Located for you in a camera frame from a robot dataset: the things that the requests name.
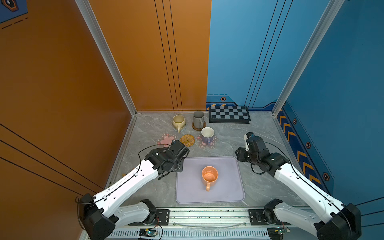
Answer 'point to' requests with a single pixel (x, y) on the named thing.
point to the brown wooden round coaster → (204, 125)
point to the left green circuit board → (147, 232)
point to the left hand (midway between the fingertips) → (178, 162)
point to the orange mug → (210, 174)
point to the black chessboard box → (229, 114)
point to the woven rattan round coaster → (188, 140)
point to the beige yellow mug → (178, 122)
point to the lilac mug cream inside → (207, 133)
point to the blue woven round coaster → (181, 129)
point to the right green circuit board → (277, 233)
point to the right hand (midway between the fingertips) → (238, 152)
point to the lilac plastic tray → (190, 188)
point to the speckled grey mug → (198, 119)
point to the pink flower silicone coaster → (202, 145)
